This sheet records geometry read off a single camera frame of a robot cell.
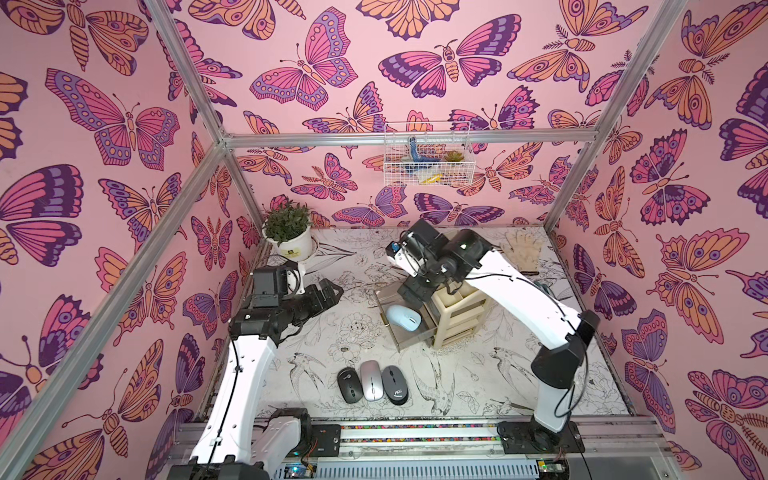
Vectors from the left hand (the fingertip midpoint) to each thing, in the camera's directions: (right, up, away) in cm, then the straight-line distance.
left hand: (333, 294), depth 76 cm
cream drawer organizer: (+33, -5, +1) cm, 33 cm away
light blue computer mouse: (+18, -7, +7) cm, 21 cm away
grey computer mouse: (+16, -25, +4) cm, 30 cm away
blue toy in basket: (+24, +39, +16) cm, 48 cm away
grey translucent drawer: (+18, -12, +4) cm, 22 cm away
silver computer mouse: (+10, -25, +5) cm, 27 cm away
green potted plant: (-20, +21, +22) cm, 36 cm away
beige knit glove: (+66, +12, +37) cm, 77 cm away
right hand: (+21, +4, -1) cm, 22 cm away
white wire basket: (+27, +42, +18) cm, 53 cm away
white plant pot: (-18, +13, +28) cm, 36 cm away
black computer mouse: (+4, -25, +4) cm, 26 cm away
